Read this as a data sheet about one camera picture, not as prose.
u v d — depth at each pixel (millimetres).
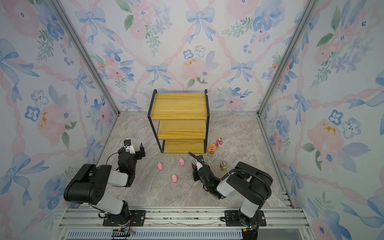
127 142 778
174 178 854
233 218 732
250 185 468
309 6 689
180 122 925
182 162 922
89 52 871
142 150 858
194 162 879
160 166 900
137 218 743
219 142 977
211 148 950
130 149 783
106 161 945
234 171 531
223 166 896
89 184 451
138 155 834
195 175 799
